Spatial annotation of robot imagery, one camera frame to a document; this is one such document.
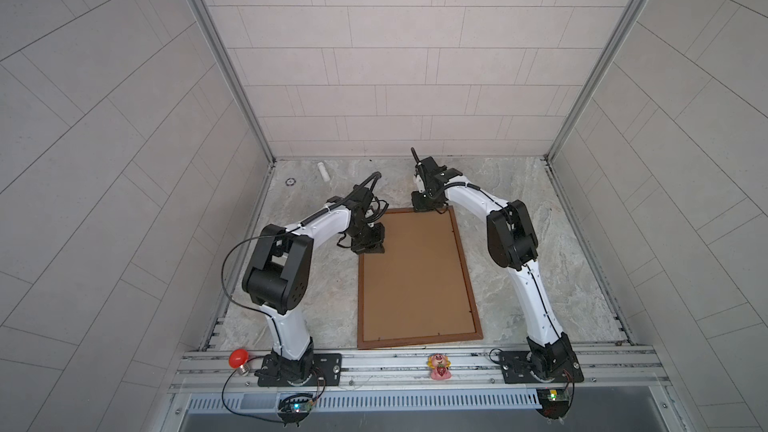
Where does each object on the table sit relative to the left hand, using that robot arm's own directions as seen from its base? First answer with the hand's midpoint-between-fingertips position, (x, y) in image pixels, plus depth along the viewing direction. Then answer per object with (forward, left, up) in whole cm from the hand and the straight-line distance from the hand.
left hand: (391, 243), depth 89 cm
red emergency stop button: (-30, +36, -1) cm, 47 cm away
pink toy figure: (-32, -12, 0) cm, 34 cm away
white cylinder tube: (+31, +26, -3) cm, 41 cm away
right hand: (+16, -8, -5) cm, 19 cm away
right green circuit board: (-38, -38, -4) cm, 54 cm away
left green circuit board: (-39, +20, 0) cm, 44 cm away
